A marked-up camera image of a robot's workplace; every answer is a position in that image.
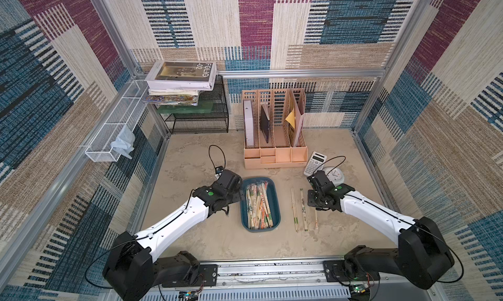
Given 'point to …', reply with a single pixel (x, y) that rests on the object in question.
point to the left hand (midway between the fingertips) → (234, 192)
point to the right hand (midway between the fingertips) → (313, 196)
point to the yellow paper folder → (291, 118)
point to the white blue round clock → (335, 175)
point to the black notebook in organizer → (264, 121)
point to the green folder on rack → (198, 108)
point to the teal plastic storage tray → (260, 211)
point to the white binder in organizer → (249, 123)
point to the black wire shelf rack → (209, 116)
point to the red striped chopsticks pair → (316, 220)
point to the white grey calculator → (315, 161)
